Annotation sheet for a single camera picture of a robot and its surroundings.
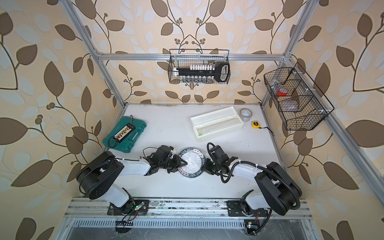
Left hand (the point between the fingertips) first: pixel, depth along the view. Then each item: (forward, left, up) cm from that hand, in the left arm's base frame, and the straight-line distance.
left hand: (186, 163), depth 86 cm
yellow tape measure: (+29, -48, 0) cm, 56 cm away
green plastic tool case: (+12, +37, 0) cm, 39 cm away
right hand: (-3, -9, -3) cm, 10 cm away
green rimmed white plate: (+2, -6, -1) cm, 6 cm away
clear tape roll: (+40, -44, -2) cm, 59 cm away
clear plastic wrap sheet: (+1, -6, -1) cm, 6 cm away
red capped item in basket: (+28, -53, +31) cm, 67 cm away
